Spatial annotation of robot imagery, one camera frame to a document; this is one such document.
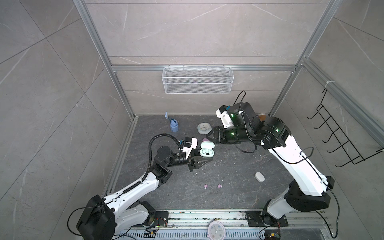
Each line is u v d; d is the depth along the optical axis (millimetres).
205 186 835
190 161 566
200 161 599
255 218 746
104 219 387
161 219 727
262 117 1047
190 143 532
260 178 860
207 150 597
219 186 837
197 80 1011
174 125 1047
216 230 686
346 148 644
